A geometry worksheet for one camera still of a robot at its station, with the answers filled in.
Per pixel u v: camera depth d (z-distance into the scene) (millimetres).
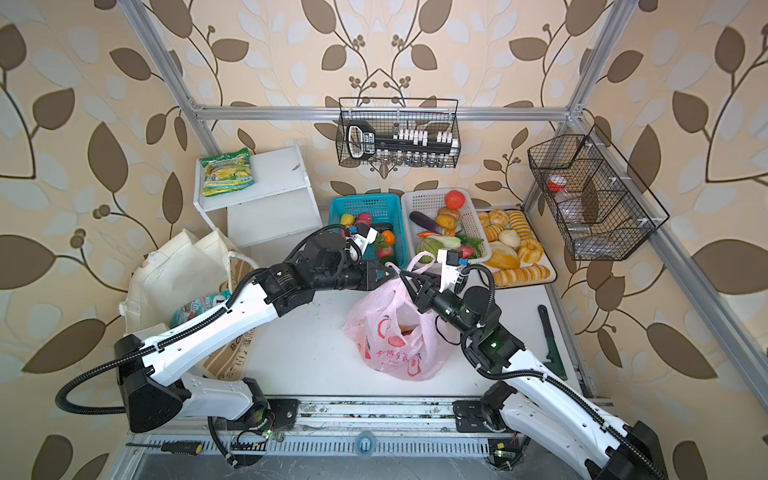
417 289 669
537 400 484
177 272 769
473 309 520
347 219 1116
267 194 797
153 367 399
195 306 764
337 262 533
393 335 682
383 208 1120
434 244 997
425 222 1118
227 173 792
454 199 1107
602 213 736
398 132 810
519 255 1021
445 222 1105
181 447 691
